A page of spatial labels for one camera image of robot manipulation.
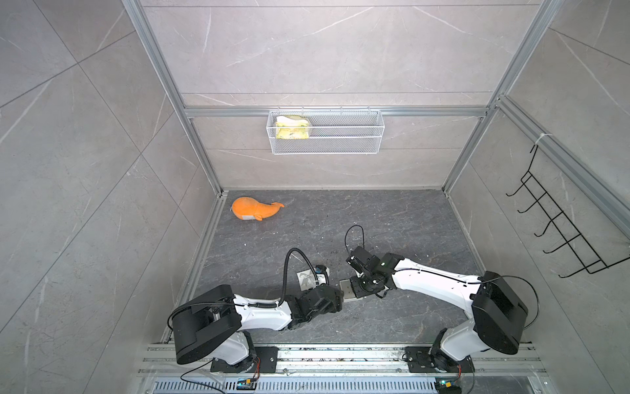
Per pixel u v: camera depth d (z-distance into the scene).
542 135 0.70
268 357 0.73
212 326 0.43
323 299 0.64
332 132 1.01
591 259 0.59
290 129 0.88
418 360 0.73
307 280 0.86
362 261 0.66
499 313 0.42
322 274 0.74
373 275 0.62
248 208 1.04
